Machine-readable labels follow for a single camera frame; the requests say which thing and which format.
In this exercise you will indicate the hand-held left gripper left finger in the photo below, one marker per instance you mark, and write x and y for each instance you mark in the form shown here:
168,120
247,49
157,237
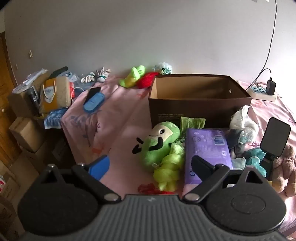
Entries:
101,165

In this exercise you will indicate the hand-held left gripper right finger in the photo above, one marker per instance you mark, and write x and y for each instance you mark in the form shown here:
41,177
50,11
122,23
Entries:
200,168

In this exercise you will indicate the lime green cloth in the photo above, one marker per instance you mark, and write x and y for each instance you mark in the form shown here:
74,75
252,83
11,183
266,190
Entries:
168,169

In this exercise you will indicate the grey and teal cloth bundle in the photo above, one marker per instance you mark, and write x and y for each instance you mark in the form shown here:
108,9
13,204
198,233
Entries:
235,139

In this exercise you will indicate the green smiling plush toy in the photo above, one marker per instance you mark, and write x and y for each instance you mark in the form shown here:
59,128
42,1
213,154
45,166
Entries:
157,148

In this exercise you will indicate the red tassel ornament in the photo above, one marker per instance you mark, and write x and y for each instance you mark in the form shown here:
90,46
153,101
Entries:
149,188

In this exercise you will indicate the brown cardboard box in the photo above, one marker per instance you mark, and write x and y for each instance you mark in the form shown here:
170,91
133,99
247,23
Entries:
196,109

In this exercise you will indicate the white towel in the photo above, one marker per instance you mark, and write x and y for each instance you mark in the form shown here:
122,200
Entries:
242,118

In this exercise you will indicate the small yellow soft toy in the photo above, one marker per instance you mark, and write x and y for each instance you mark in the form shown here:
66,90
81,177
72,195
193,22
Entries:
275,184

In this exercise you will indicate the brown teddy bear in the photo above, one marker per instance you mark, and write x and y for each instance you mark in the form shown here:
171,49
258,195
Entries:
285,166

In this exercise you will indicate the purple plastic packet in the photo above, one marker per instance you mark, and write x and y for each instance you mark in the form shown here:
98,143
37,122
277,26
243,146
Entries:
205,143

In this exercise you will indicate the green knit cloth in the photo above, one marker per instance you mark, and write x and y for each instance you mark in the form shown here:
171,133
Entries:
192,122

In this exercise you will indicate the blue glasses case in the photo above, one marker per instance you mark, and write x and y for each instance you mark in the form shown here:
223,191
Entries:
93,103

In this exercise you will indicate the blue patterned cloth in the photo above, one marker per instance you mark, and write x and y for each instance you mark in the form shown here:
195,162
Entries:
53,119

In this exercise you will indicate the flat black phone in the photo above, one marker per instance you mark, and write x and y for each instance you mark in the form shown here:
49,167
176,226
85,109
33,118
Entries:
93,91

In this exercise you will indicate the red packet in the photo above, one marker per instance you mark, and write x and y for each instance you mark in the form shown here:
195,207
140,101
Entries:
71,90

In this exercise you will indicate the kraft paper bag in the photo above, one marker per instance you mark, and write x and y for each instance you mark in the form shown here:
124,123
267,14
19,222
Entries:
57,97

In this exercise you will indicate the grey blue cloth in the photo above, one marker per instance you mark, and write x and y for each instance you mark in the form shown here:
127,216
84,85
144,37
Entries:
83,86

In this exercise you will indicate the stack of cardboard boxes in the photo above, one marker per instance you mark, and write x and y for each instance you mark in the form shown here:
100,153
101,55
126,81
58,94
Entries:
25,134

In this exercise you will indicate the white glove bundle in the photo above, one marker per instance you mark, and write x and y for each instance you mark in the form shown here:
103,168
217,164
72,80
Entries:
87,78

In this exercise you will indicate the white sock bundle green tie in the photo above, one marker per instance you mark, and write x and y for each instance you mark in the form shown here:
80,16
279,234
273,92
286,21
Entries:
101,76

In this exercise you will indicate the lime green plush toy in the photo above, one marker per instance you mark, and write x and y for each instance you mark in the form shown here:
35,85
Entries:
131,76

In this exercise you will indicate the clear plastic bag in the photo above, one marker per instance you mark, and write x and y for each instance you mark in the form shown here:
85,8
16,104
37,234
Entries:
71,76

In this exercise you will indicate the black cup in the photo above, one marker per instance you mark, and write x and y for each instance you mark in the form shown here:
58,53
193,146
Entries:
32,99

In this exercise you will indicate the white power strip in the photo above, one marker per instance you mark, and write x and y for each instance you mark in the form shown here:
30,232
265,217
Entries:
256,90

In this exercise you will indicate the red plush toy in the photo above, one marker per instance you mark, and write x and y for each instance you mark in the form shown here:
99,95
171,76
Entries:
145,80

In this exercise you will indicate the dark green insole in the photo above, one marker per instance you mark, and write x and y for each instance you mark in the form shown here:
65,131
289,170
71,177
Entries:
57,71

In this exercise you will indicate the white panda plush toy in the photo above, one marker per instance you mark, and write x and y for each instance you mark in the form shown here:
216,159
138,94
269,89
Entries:
165,68

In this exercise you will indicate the black charger adapter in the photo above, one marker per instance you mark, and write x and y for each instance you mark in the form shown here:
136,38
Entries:
271,87

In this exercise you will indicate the pile of papers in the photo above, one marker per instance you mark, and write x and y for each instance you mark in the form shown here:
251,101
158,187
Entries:
30,80

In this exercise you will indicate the wooden door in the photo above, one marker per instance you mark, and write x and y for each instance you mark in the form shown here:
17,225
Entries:
5,81

